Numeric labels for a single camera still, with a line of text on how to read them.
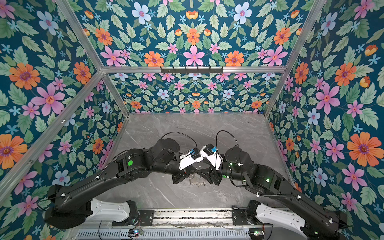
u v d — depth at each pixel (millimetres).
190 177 503
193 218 750
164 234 764
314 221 384
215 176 498
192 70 929
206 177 517
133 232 708
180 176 507
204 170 594
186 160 493
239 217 734
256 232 705
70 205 380
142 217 735
